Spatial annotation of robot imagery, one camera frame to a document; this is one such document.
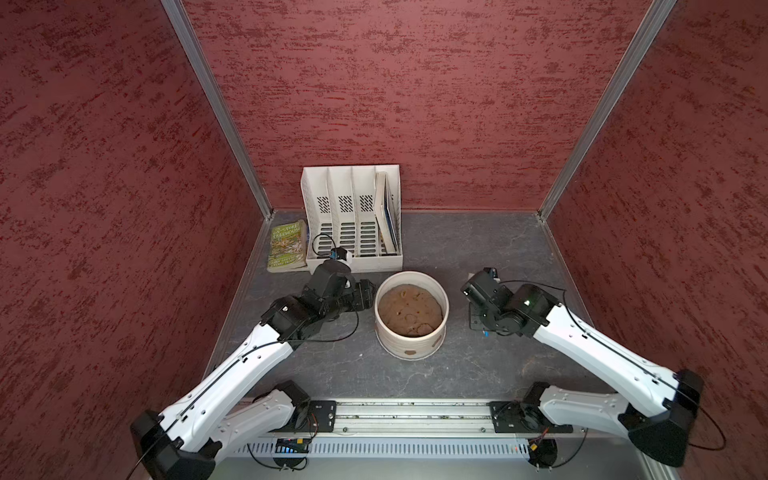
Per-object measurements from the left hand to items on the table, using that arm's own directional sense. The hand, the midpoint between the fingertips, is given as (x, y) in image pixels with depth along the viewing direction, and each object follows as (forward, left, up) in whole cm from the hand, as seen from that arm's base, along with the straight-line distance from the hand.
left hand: (363, 295), depth 74 cm
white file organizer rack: (+45, +6, -13) cm, 47 cm away
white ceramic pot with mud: (-1, -13, -10) cm, 16 cm away
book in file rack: (+27, -5, +2) cm, 28 cm away
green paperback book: (+27, +30, -16) cm, 44 cm away
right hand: (-5, -30, -6) cm, 31 cm away
